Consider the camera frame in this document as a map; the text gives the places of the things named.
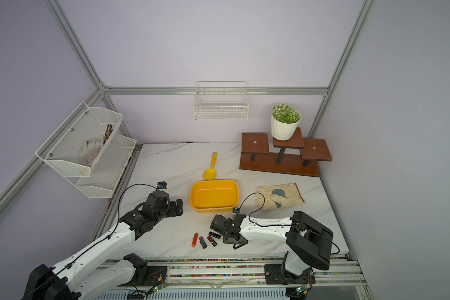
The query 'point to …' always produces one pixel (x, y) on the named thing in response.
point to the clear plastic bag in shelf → (90, 149)
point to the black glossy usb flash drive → (214, 235)
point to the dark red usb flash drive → (212, 240)
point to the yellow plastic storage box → (214, 196)
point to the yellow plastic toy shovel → (210, 174)
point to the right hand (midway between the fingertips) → (234, 239)
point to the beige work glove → (278, 196)
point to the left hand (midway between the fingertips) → (172, 205)
